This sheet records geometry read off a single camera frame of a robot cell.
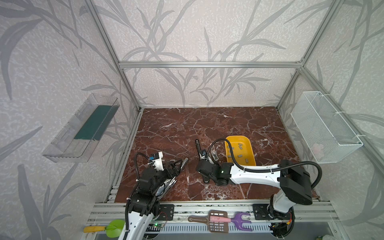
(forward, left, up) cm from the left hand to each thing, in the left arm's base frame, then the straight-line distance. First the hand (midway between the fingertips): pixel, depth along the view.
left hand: (179, 158), depth 78 cm
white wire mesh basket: (0, -66, +21) cm, 69 cm away
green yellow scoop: (-30, +28, -11) cm, 43 cm away
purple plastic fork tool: (-27, -30, -11) cm, 42 cm away
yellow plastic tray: (+12, -39, -14) cm, 43 cm away
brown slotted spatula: (-29, -18, -14) cm, 37 cm away
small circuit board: (-29, +11, -14) cm, 34 cm away
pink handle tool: (-26, -20, -9) cm, 34 cm away
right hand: (0, -13, -7) cm, 15 cm away
